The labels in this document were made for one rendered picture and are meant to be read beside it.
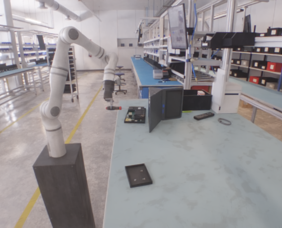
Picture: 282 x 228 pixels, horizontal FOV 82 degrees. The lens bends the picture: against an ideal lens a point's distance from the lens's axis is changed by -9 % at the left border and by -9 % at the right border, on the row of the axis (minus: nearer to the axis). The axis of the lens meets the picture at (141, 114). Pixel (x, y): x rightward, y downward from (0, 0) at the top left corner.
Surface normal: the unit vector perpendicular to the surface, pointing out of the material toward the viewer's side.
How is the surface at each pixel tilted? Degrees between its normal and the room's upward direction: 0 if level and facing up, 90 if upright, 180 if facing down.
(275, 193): 0
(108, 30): 90
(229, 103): 90
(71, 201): 90
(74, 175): 90
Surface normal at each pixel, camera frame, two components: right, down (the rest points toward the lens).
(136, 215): 0.00, -0.94
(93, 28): 0.07, 0.35
